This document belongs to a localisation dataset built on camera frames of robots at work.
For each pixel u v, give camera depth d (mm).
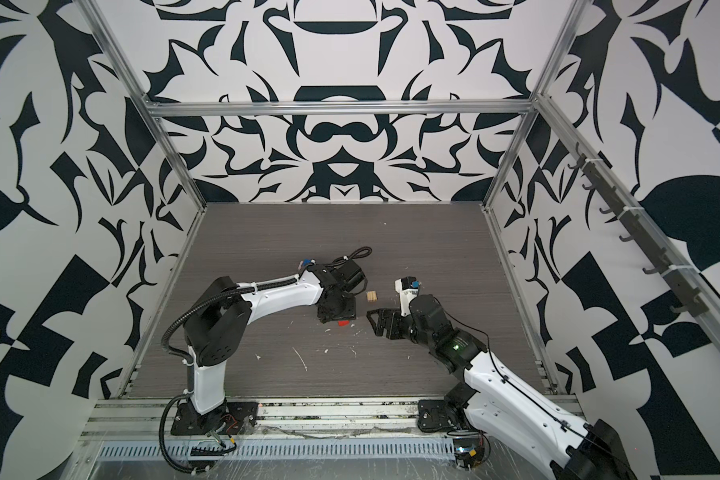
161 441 690
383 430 728
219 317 533
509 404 481
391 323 685
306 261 955
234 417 737
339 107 959
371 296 939
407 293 714
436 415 744
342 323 896
